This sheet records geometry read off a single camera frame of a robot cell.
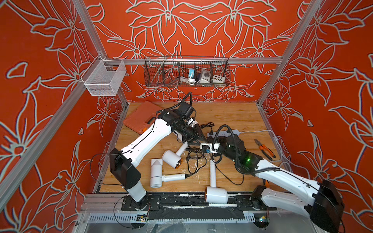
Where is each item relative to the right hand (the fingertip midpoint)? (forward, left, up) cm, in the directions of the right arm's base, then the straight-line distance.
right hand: (206, 136), depth 76 cm
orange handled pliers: (+3, -40, -21) cm, 45 cm away
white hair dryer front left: (-16, +27, -15) cm, 35 cm away
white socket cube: (+39, -10, +9) cm, 41 cm away
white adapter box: (+38, -1, +12) cm, 39 cm away
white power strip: (+14, -15, -18) cm, 27 cm away
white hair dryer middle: (-7, +19, -15) cm, 25 cm away
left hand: (-6, +1, +5) cm, 8 cm away
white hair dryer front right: (-25, -4, -15) cm, 29 cm away
